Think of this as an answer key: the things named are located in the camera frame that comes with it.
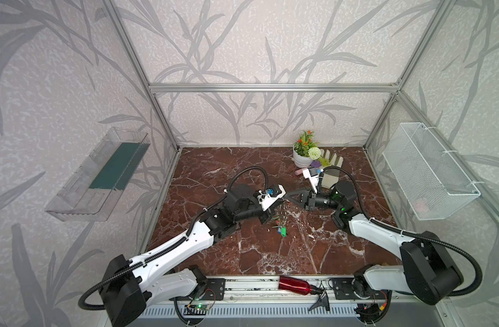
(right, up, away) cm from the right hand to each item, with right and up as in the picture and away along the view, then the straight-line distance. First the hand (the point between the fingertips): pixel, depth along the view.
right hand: (287, 192), depth 72 cm
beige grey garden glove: (+27, +3, +34) cm, 44 cm away
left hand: (-1, -1, -2) cm, 2 cm away
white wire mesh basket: (+44, +4, -9) cm, 45 cm away
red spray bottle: (+4, -34, 0) cm, 34 cm away
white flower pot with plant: (+13, +17, +30) cm, 37 cm away
